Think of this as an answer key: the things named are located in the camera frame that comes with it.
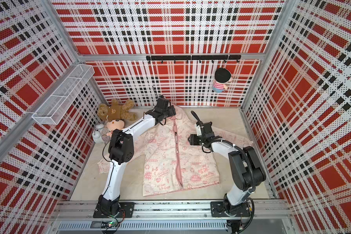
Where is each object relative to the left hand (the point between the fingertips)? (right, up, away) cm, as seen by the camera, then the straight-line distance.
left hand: (173, 108), depth 101 cm
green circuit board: (-27, -59, -32) cm, 72 cm away
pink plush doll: (-43, -11, -2) cm, 44 cm away
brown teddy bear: (-44, -2, +7) cm, 44 cm away
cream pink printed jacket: (+6, -31, -8) cm, 33 cm away
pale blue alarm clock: (-47, -17, -10) cm, 51 cm away
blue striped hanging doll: (+32, +20, -8) cm, 39 cm away
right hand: (+14, -20, -7) cm, 25 cm away
